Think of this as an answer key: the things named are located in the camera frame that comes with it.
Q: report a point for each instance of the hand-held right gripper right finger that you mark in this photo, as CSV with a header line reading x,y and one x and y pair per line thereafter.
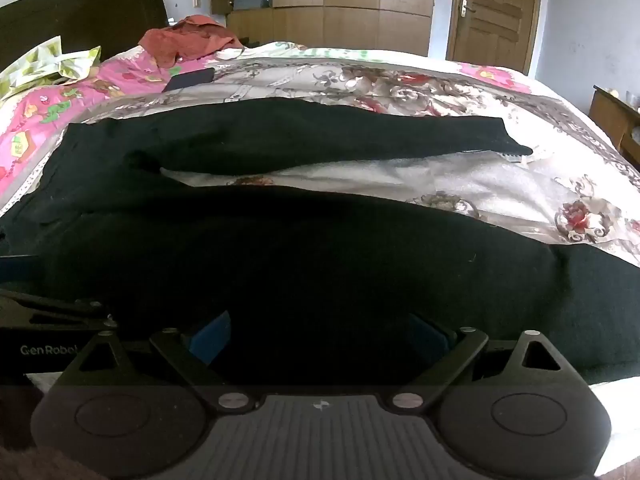
x,y
425,337

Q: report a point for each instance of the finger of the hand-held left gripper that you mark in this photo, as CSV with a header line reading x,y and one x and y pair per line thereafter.
x,y
17,269
55,312

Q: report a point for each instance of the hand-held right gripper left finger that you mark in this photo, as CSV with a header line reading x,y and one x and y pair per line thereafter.
x,y
212,335

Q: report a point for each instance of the black pants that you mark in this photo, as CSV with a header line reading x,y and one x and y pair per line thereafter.
x,y
300,260

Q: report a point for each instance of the pink printed bed sheet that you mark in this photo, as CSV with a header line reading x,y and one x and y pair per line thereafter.
x,y
125,70

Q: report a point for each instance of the beige floral quilt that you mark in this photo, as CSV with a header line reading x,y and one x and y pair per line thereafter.
x,y
410,85

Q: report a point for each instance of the dark flat phone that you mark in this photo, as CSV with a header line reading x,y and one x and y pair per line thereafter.
x,y
192,80

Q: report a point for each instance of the dark wooden headboard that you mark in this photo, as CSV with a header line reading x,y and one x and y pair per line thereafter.
x,y
75,15

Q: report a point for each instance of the red crumpled cloth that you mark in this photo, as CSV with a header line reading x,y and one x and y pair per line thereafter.
x,y
185,40

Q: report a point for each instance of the wooden nightstand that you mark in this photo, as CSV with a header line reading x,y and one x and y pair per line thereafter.
x,y
612,115

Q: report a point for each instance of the wooden door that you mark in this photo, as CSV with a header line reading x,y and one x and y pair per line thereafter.
x,y
500,15

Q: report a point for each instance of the blue box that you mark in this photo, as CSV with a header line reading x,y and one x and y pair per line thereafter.
x,y
251,1

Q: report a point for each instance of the wooden wardrobe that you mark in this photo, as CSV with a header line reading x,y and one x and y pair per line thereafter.
x,y
350,5

